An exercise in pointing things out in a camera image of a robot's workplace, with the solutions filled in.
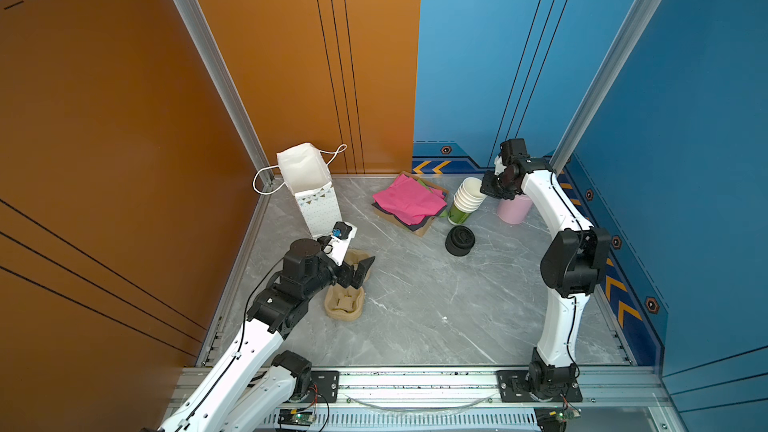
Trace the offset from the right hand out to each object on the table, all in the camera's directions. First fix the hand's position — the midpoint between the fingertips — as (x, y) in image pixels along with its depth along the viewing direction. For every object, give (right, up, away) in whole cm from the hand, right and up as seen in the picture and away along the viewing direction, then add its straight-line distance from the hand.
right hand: (482, 188), depth 95 cm
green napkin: (-17, +2, +17) cm, 24 cm away
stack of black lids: (-8, -17, -1) cm, 18 cm away
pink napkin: (-23, -4, +13) cm, 26 cm away
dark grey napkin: (-21, -12, +2) cm, 24 cm away
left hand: (-37, -15, -21) cm, 46 cm away
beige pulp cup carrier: (-41, -33, -11) cm, 54 cm away
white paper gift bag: (-59, +7, +4) cm, 59 cm away
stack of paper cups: (-6, -4, -3) cm, 8 cm away
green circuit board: (-52, -56, -24) cm, 80 cm away
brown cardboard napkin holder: (-19, -13, +4) cm, 23 cm away
